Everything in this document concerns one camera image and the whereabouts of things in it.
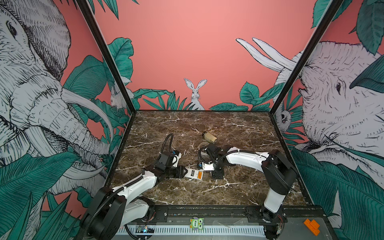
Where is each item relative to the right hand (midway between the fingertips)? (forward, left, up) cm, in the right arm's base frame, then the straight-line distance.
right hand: (212, 168), depth 88 cm
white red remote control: (-4, +10, 0) cm, 11 cm away
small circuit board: (-30, +34, -1) cm, 45 cm away
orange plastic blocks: (-28, -47, 0) cm, 55 cm away
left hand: (-2, +16, +3) cm, 17 cm away
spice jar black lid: (+22, +1, +1) cm, 22 cm away
